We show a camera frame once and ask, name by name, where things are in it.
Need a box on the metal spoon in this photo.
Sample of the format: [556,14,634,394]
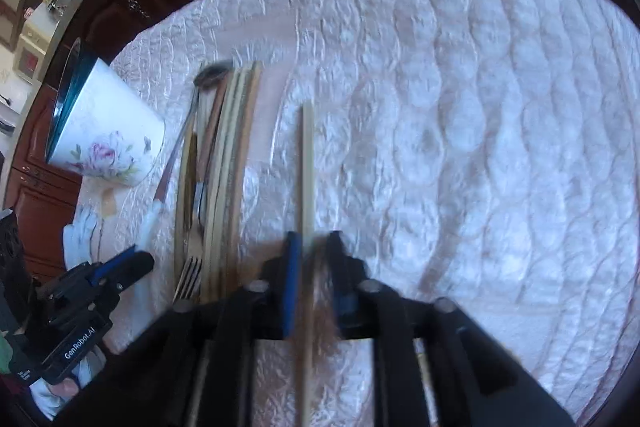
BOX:
[152,58,233,210]

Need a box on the left hand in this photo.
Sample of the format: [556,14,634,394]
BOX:
[29,375,88,421]

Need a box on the white quilted table cloth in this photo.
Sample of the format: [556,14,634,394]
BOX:
[74,0,640,427]

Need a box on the white ceramic spoon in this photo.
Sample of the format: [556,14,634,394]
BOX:
[62,199,165,271]

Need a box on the metal fork wooden handle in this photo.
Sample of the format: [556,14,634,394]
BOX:
[174,148,204,303]

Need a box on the cream microwave oven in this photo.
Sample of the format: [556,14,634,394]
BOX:
[13,25,50,83]

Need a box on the floral utensil holder blue rim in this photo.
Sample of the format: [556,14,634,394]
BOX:
[44,39,166,187]

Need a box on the brown wooden chopstick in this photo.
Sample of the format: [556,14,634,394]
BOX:
[220,62,262,297]

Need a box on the light bamboo chopstick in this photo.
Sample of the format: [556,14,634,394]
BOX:
[297,100,314,427]

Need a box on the tan chopstick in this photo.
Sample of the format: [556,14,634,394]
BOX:
[201,66,250,303]

